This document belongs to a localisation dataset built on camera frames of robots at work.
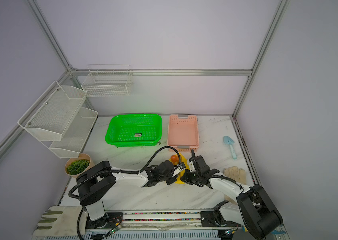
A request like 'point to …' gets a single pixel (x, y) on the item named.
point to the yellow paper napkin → (182, 159)
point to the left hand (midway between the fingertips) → (175, 172)
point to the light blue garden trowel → (229, 141)
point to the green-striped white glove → (61, 221)
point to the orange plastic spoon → (174, 159)
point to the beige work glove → (238, 175)
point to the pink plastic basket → (183, 133)
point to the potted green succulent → (74, 167)
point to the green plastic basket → (134, 130)
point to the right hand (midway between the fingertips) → (179, 178)
